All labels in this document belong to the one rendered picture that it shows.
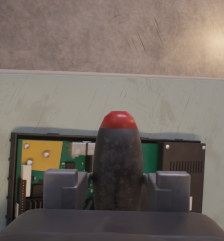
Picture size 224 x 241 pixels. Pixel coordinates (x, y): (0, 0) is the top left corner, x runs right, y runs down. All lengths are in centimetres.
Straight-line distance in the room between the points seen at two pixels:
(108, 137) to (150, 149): 25
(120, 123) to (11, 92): 19
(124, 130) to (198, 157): 30
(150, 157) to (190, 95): 12
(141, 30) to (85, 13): 34
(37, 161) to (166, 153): 16
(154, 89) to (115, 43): 122
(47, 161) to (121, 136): 19
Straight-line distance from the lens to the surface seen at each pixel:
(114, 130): 16
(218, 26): 223
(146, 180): 16
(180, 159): 42
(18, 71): 34
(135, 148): 16
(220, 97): 53
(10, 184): 33
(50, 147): 34
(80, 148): 34
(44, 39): 146
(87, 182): 15
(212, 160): 51
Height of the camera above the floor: 132
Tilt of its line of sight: 57 degrees down
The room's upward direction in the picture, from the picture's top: 90 degrees clockwise
